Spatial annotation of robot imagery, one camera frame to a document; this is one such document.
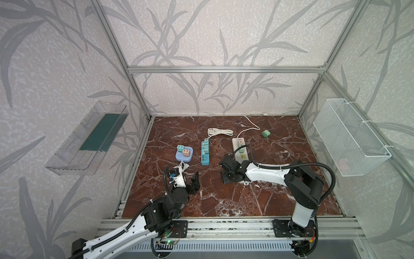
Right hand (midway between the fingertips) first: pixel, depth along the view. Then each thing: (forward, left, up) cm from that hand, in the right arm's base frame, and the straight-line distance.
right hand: (224, 172), depth 91 cm
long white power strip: (+9, -10, 0) cm, 14 cm away
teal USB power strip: (+12, +11, +3) cm, 17 cm away
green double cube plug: (+28, -29, 0) cm, 40 cm away
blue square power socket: (+10, +27, +1) cm, 29 cm away
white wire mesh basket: (-5, -48, +34) cm, 59 cm away
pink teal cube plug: (+19, -10, +5) cm, 22 cm away
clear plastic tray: (-5, +59, +31) cm, 66 cm away
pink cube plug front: (+10, +22, +5) cm, 25 cm away
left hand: (-5, +14, +14) cm, 21 cm away
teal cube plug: (+13, +26, +6) cm, 30 cm away
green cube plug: (+13, -11, +3) cm, 17 cm away
